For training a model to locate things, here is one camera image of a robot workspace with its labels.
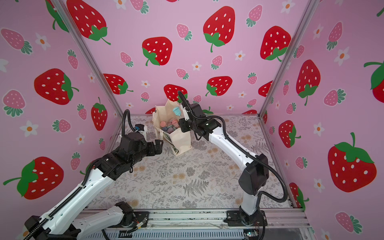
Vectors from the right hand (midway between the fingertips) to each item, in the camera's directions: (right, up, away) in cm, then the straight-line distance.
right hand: (178, 122), depth 78 cm
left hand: (-10, -10, -5) cm, 15 cm away
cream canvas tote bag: (0, -11, +7) cm, 13 cm away
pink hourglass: (-6, +1, +23) cm, 24 cm away
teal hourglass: (-1, +6, 0) cm, 6 cm away
